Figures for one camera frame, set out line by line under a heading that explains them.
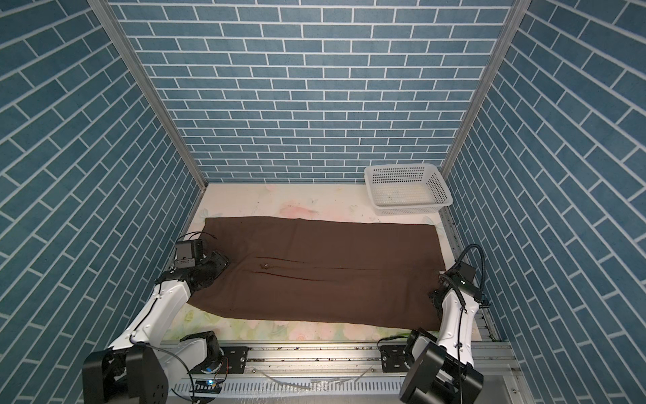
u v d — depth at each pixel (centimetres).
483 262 72
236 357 74
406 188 120
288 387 71
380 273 91
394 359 74
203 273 74
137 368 39
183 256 65
